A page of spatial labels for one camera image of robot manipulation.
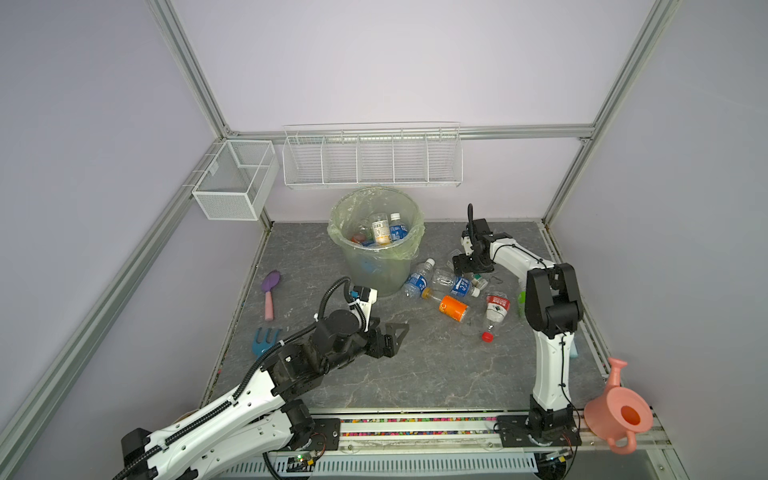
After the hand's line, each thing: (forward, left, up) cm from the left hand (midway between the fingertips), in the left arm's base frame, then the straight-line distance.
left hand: (394, 330), depth 69 cm
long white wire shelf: (+59, +4, +9) cm, 59 cm away
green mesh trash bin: (+22, +1, -6) cm, 23 cm away
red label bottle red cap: (+11, -32, -17) cm, 37 cm away
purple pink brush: (+30, +41, -21) cm, 55 cm away
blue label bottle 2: (+21, -22, -17) cm, 35 cm away
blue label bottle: (+23, -9, -16) cm, 30 cm away
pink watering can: (-19, -50, -10) cm, 54 cm away
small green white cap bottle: (+24, -30, -19) cm, 43 cm away
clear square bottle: (+32, -21, -15) cm, 42 cm away
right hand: (+29, -28, -20) cm, 45 cm away
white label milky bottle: (+34, +2, -3) cm, 34 cm away
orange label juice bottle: (+15, -18, -17) cm, 29 cm away
